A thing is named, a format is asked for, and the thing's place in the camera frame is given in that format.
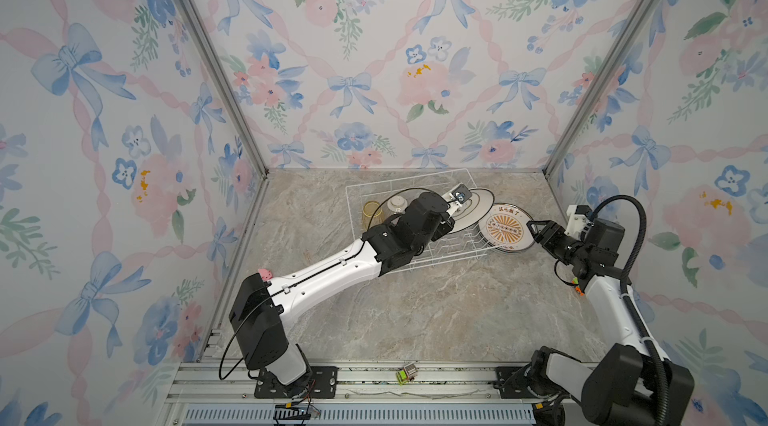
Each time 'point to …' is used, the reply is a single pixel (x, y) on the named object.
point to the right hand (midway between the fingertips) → (534, 225)
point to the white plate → (478, 205)
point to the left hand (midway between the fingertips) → (441, 196)
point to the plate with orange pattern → (506, 228)
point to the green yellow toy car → (407, 373)
